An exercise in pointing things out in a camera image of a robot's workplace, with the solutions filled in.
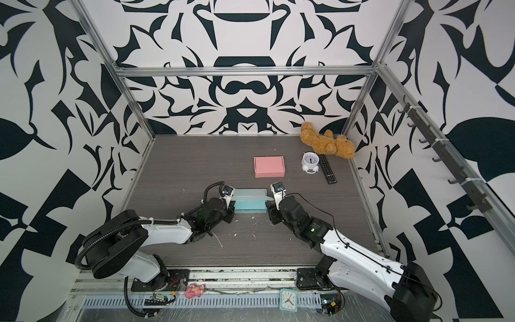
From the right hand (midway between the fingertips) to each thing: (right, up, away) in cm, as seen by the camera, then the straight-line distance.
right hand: (270, 198), depth 80 cm
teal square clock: (+6, -32, -11) cm, 35 cm away
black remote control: (+31, +8, +24) cm, 40 cm away
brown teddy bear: (+39, +21, +25) cm, 51 cm away
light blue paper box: (-8, -3, +10) cm, 13 cm away
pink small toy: (-27, -30, -10) cm, 41 cm away
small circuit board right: (+21, -35, -9) cm, 41 cm away
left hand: (-16, -2, +9) cm, 18 cm away
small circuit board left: (-40, -35, -7) cm, 54 cm away
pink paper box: (+2, +11, +22) cm, 25 cm away
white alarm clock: (+22, +13, +25) cm, 36 cm away
